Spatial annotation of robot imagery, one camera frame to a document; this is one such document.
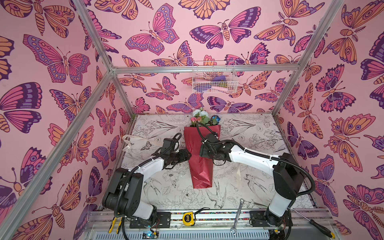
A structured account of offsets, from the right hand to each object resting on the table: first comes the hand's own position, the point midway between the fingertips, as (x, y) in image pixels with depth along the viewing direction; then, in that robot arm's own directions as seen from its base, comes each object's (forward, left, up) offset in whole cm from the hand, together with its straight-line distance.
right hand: (204, 150), depth 87 cm
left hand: (0, +9, -4) cm, 10 cm away
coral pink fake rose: (+32, +3, -7) cm, 33 cm away
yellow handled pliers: (-34, +45, -9) cm, 57 cm away
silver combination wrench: (-37, -13, -11) cm, 41 cm away
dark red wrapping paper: (-8, +1, -5) cm, 9 cm away
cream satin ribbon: (+8, +51, -9) cm, 52 cm away
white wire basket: (+40, -7, +23) cm, 47 cm away
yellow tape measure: (-33, +8, -9) cm, 35 cm away
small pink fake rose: (+32, +7, -7) cm, 33 cm away
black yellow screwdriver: (-37, -55, -9) cm, 66 cm away
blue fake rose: (+30, -9, -5) cm, 32 cm away
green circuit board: (-39, +28, -13) cm, 50 cm away
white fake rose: (+35, +3, -4) cm, 36 cm away
